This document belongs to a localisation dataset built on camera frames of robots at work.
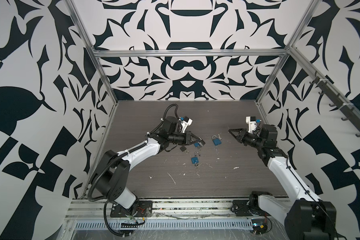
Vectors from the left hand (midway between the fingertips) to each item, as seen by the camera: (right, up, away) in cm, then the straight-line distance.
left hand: (201, 138), depth 77 cm
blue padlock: (-3, -4, 0) cm, 4 cm away
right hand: (+15, +4, +1) cm, 15 cm away
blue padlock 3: (-2, -15, +13) cm, 19 cm away
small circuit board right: (+26, -42, -6) cm, 50 cm away
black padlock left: (-9, -9, +17) cm, 22 cm away
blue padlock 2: (+12, -5, +19) cm, 23 cm away
